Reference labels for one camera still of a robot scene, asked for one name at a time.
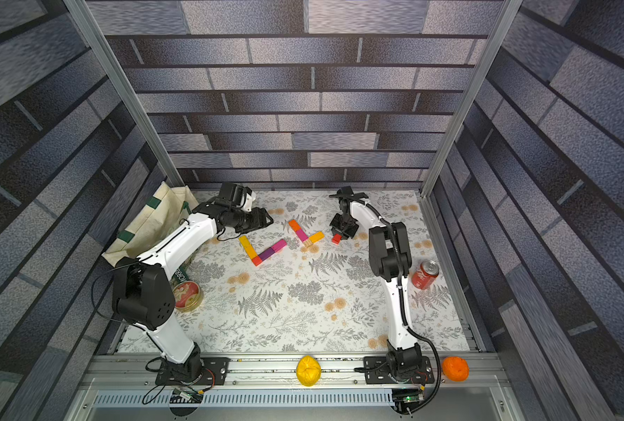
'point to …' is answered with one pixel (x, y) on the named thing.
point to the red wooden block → (336, 238)
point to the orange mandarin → (456, 368)
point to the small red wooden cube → (257, 260)
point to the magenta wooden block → (279, 245)
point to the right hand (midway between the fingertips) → (335, 233)
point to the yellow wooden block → (244, 241)
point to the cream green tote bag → (168, 208)
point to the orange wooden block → (294, 224)
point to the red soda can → (425, 275)
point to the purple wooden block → (265, 253)
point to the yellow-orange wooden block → (316, 237)
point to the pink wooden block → (301, 235)
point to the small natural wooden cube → (308, 243)
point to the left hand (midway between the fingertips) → (267, 219)
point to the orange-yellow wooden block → (250, 250)
